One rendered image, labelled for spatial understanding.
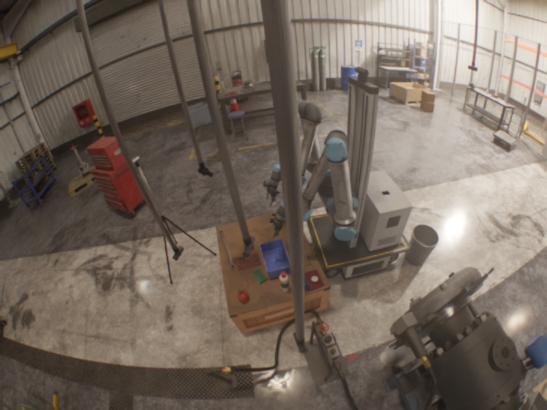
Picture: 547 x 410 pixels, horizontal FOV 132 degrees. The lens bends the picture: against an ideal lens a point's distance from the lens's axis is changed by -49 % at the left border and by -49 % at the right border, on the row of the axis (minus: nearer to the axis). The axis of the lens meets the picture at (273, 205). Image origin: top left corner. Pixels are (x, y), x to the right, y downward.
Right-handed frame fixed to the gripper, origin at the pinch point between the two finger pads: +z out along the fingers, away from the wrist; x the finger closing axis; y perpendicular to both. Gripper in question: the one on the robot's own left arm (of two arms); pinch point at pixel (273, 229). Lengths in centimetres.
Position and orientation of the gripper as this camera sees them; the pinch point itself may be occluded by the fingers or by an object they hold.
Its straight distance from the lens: 184.3
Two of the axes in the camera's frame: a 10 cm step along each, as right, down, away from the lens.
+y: -9.5, -2.2, -2.1
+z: -3.0, 6.4, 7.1
